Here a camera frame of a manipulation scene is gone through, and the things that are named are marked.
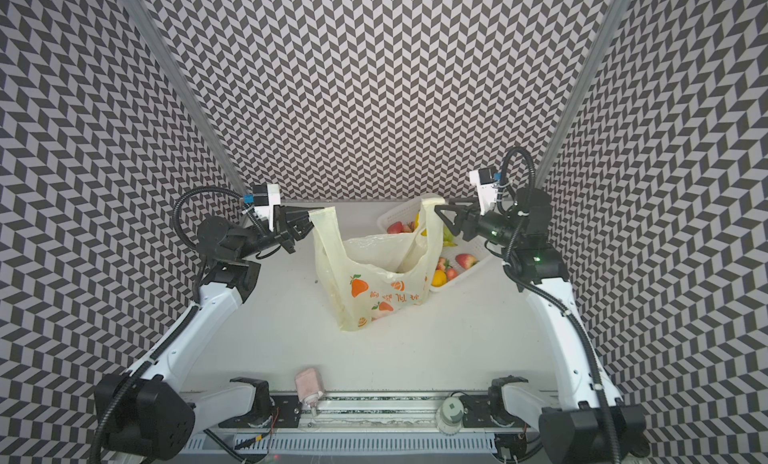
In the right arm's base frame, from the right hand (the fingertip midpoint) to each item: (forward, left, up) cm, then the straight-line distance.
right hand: (442, 215), depth 66 cm
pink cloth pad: (-27, +33, -29) cm, 52 cm away
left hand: (-2, +25, +4) cm, 25 cm away
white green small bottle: (-35, 0, -27) cm, 44 cm away
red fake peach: (+20, +11, -28) cm, 36 cm away
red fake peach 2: (+5, -6, -33) cm, 34 cm away
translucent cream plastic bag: (-9, +16, -11) cm, 21 cm away
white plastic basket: (+26, +6, -30) cm, 40 cm away
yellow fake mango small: (+2, -2, -32) cm, 32 cm away
